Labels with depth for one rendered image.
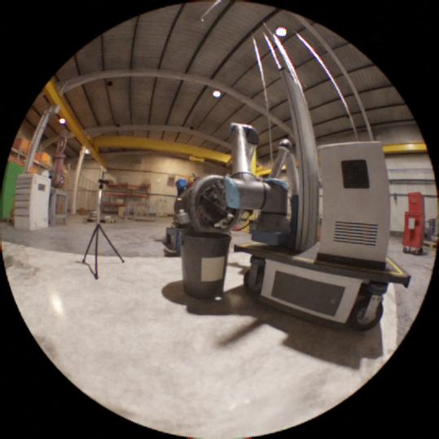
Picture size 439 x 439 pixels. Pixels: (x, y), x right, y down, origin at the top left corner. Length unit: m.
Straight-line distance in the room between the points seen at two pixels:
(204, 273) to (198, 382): 0.54
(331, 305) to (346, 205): 0.41
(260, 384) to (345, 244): 0.59
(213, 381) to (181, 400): 0.12
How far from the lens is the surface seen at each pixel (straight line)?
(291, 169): 1.44
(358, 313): 0.81
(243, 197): 0.68
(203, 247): 0.73
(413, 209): 3.94
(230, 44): 8.62
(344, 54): 9.51
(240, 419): 0.49
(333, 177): 0.70
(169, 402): 0.51
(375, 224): 0.69
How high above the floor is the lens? 0.48
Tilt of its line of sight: 1 degrees down
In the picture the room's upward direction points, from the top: 4 degrees clockwise
